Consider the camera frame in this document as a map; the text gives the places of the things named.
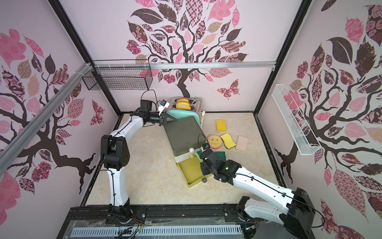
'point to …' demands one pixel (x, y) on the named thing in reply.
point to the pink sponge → (242, 143)
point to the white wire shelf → (304, 138)
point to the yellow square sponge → (221, 126)
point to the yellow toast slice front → (183, 105)
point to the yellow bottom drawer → (191, 171)
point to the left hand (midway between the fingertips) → (174, 122)
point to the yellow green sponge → (228, 141)
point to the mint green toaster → (195, 111)
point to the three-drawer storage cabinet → (186, 136)
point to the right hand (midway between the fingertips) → (206, 164)
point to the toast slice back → (182, 99)
